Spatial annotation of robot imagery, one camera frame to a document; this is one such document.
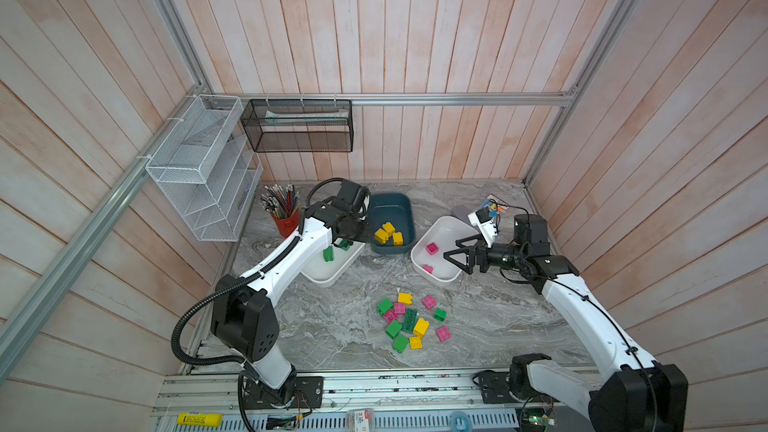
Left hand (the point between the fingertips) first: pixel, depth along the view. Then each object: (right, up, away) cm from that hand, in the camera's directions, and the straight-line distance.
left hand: (366, 236), depth 83 cm
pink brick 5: (+22, -27, -2) cm, 35 cm away
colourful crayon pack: (+48, +9, +27) cm, 56 cm away
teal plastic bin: (+10, +8, +27) cm, 30 cm away
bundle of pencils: (-29, +10, +11) cm, 32 cm away
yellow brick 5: (+15, -25, -2) cm, 30 cm away
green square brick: (-13, -7, +12) cm, 19 cm away
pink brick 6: (+19, -20, +4) cm, 28 cm away
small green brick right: (+21, -23, +1) cm, 31 cm away
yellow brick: (+7, +1, +19) cm, 21 cm away
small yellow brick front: (+14, -29, -2) cm, 32 cm away
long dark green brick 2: (+12, -24, 0) cm, 27 cm away
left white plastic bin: (-12, -12, +7) cm, 19 cm away
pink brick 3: (+10, -21, +2) cm, 24 cm away
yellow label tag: (-38, -42, -15) cm, 59 cm away
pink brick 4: (+7, -24, +2) cm, 25 cm away
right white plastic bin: (+20, -8, +14) cm, 26 cm away
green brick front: (+10, -30, -2) cm, 32 cm away
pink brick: (+22, -5, +15) cm, 27 cm away
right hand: (+23, -3, -7) cm, 24 cm away
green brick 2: (+8, -26, -1) cm, 27 cm away
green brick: (+5, -21, +3) cm, 22 cm away
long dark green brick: (-8, -4, +16) cm, 19 cm away
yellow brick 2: (+4, -1, +18) cm, 18 cm away
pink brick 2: (+20, -11, +9) cm, 24 cm away
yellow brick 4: (+12, -19, +5) cm, 23 cm away
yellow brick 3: (+10, -2, +18) cm, 20 cm away
